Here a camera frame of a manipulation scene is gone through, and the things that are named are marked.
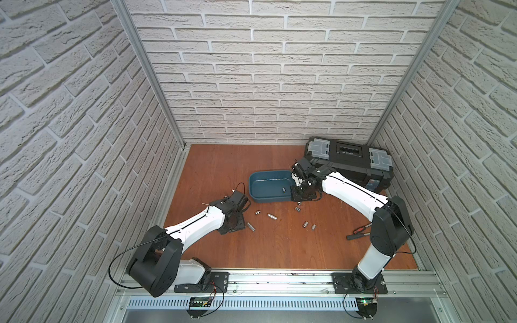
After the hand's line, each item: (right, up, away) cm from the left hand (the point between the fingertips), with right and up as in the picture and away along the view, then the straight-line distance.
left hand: (239, 222), depth 86 cm
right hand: (+26, +11, 0) cm, 28 cm away
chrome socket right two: (+33, -2, +1) cm, 33 cm away
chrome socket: (+21, +13, +11) cm, 27 cm away
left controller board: (-13, -26, -15) cm, 33 cm away
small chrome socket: (+8, +3, +5) cm, 10 cm away
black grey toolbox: (+55, +28, +5) cm, 62 cm away
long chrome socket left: (+5, -2, +1) cm, 5 cm away
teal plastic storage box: (+14, +15, +15) cm, 25 cm away
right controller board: (+48, -25, -16) cm, 57 cm away
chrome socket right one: (+30, -1, +1) cm, 30 cm away
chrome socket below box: (+27, +5, +6) cm, 28 cm away
